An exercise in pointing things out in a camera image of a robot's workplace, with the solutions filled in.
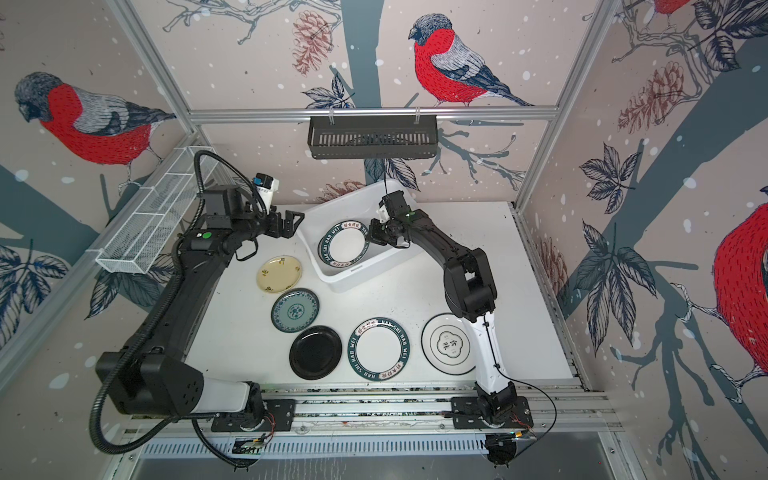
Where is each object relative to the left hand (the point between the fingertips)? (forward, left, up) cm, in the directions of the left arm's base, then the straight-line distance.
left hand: (285, 209), depth 76 cm
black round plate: (-27, -6, -30) cm, 41 cm away
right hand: (+6, -19, -21) cm, 29 cm away
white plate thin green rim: (-25, -44, -32) cm, 60 cm away
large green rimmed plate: (-26, -24, -32) cm, 47 cm away
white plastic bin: (+25, -15, -22) cm, 36 cm away
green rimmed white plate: (+7, -12, -25) cm, 28 cm away
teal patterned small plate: (-13, +3, -32) cm, 35 cm away
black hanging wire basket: (+41, -22, -4) cm, 46 cm away
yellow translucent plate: (0, +11, -32) cm, 34 cm away
